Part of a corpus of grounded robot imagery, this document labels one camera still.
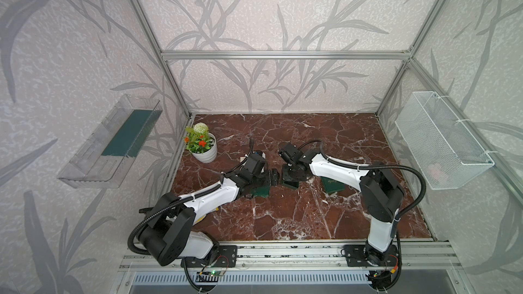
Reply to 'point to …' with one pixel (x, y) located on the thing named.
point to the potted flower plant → (201, 143)
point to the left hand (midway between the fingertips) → (273, 176)
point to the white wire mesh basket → (444, 154)
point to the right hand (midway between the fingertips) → (284, 175)
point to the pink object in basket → (436, 171)
